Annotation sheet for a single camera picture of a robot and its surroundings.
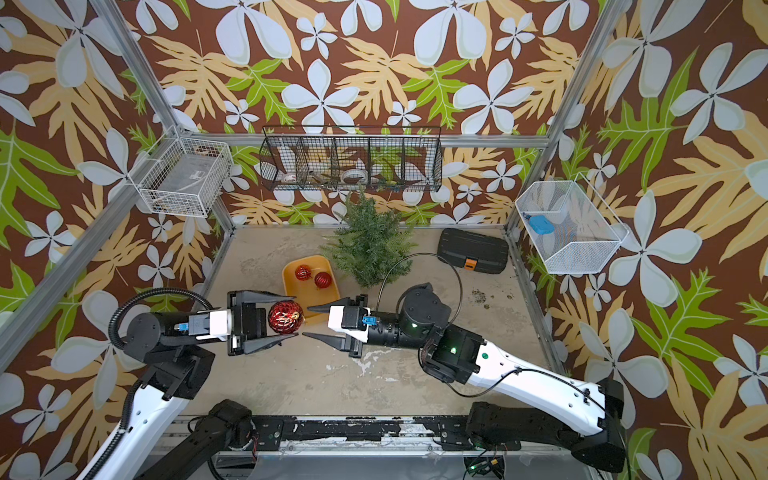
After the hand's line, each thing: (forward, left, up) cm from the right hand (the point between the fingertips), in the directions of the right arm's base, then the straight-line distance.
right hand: (309, 316), depth 49 cm
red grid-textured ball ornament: (+36, +16, -37) cm, 54 cm away
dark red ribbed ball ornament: (+33, +8, -37) cm, 50 cm away
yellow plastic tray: (+34, +12, -39) cm, 53 cm away
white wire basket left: (+49, +46, -7) cm, 68 cm away
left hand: (0, +2, +2) cm, 3 cm away
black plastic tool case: (+45, -45, -36) cm, 73 cm away
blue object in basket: (+38, -58, -16) cm, 71 cm away
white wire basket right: (+31, -67, -12) cm, 75 cm away
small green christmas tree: (+27, -9, -12) cm, 31 cm away
